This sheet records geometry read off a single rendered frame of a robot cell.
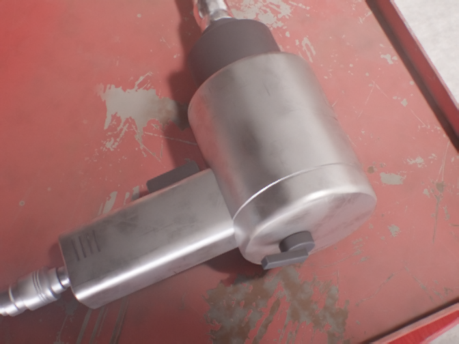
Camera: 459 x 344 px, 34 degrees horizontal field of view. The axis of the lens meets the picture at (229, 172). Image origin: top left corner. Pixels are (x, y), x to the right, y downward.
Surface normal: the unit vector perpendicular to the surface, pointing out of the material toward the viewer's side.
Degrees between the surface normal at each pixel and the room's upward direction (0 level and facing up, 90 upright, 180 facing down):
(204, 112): 54
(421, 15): 0
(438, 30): 0
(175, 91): 0
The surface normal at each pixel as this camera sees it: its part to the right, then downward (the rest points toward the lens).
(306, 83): 0.53, -0.56
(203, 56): -0.72, -0.07
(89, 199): 0.00, -0.37
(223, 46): -0.26, -0.37
